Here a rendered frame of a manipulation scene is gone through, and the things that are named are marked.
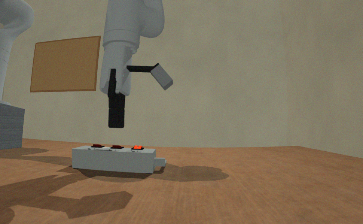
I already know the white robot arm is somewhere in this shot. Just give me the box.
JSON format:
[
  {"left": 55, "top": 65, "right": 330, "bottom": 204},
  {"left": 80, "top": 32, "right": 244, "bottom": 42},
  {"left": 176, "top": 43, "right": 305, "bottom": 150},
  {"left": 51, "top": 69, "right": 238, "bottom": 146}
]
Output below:
[{"left": 0, "top": 0, "right": 173, "bottom": 105}]

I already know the grey power strip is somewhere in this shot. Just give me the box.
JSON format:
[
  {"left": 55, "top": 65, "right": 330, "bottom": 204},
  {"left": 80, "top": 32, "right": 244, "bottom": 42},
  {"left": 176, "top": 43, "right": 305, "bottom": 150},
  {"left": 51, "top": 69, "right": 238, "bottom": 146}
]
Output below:
[{"left": 72, "top": 144, "right": 167, "bottom": 174}]

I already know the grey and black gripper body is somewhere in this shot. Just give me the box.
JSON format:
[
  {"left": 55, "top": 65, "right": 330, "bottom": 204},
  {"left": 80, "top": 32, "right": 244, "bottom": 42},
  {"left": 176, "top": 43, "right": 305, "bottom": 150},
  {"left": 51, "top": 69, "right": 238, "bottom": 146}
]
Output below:
[{"left": 100, "top": 43, "right": 137, "bottom": 96}]

